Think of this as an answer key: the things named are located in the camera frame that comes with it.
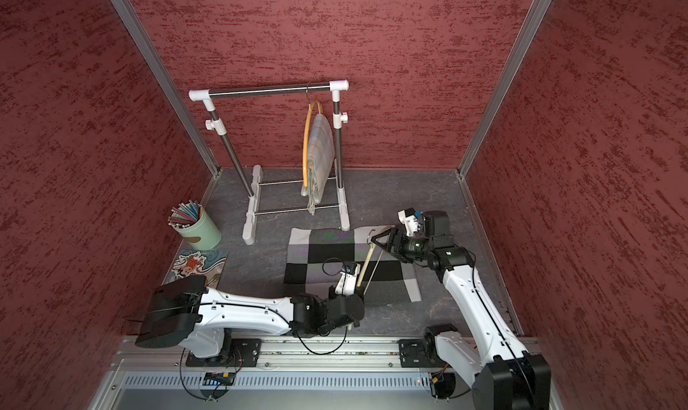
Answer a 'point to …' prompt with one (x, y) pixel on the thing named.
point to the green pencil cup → (194, 226)
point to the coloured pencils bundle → (185, 215)
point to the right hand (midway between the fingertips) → (375, 248)
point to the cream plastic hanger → (367, 260)
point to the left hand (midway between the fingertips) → (361, 294)
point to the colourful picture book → (191, 262)
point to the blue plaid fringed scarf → (322, 156)
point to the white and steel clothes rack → (254, 208)
